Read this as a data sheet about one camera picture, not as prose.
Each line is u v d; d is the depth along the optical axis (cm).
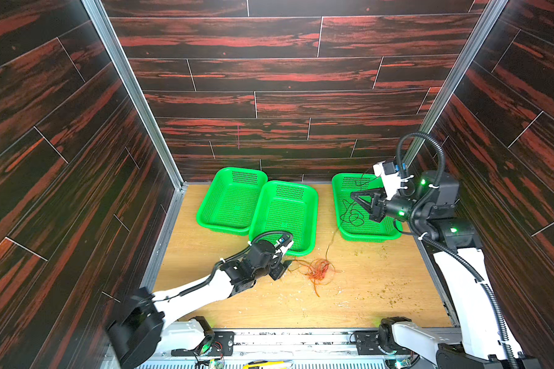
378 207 52
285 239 67
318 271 86
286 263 72
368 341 74
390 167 51
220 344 72
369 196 57
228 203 112
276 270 71
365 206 59
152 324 40
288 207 115
